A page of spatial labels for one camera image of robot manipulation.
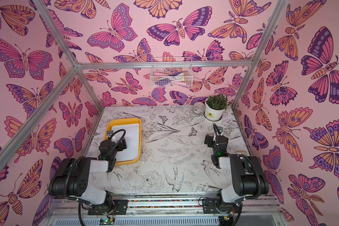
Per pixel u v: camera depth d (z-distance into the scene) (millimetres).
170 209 733
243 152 923
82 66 936
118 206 734
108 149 729
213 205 733
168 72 976
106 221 723
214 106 999
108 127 1004
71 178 442
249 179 446
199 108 1158
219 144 701
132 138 968
